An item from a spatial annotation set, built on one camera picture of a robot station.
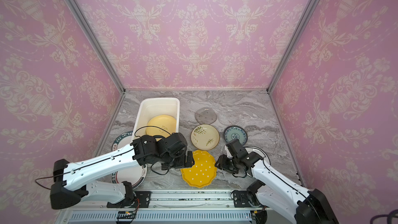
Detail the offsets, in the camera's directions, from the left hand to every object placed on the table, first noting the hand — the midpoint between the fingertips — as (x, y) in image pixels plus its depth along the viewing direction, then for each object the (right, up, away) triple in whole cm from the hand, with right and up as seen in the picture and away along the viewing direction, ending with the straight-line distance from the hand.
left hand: (188, 167), depth 67 cm
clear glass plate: (+9, +20, +40) cm, 45 cm away
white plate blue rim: (+27, +6, -11) cm, 30 cm away
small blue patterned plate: (+27, +10, +30) cm, 42 cm away
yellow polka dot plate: (+7, -8, +15) cm, 19 cm away
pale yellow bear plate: (-18, +16, +34) cm, 41 cm away
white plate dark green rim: (-43, +5, +28) cm, 51 cm away
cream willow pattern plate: (+8, +7, +29) cm, 30 cm away
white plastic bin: (-26, +26, +26) cm, 44 cm away
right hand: (+14, -5, +14) cm, 21 cm away
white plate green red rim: (-29, -10, +15) cm, 34 cm away
